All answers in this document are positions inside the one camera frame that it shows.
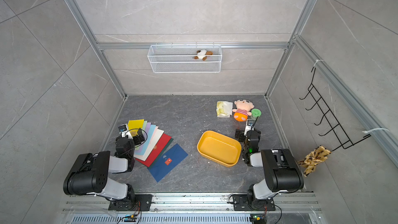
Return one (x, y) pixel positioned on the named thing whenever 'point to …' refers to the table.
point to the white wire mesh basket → (185, 58)
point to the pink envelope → (151, 140)
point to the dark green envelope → (162, 151)
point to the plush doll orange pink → (244, 107)
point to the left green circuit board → (130, 218)
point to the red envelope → (156, 150)
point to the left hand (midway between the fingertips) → (133, 128)
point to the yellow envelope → (134, 125)
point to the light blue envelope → (147, 140)
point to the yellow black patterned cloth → (320, 154)
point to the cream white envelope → (154, 141)
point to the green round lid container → (255, 112)
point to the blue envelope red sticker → (159, 168)
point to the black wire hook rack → (344, 140)
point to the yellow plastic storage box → (219, 148)
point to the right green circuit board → (257, 218)
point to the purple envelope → (147, 128)
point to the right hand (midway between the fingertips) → (247, 127)
